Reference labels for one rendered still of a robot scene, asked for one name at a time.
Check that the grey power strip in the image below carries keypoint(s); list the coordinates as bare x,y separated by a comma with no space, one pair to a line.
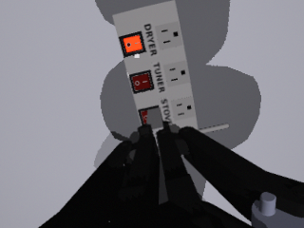
154,56

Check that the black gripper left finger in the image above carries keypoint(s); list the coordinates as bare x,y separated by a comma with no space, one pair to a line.
92,206

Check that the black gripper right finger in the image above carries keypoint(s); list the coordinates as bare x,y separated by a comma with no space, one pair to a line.
271,200

